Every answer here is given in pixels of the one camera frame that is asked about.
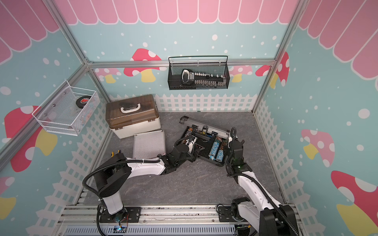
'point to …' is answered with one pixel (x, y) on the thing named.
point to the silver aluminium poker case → (149, 144)
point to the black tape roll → (82, 101)
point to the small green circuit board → (119, 229)
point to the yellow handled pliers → (112, 153)
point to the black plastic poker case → (211, 141)
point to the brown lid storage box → (130, 116)
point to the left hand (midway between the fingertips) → (195, 148)
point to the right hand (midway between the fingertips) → (231, 140)
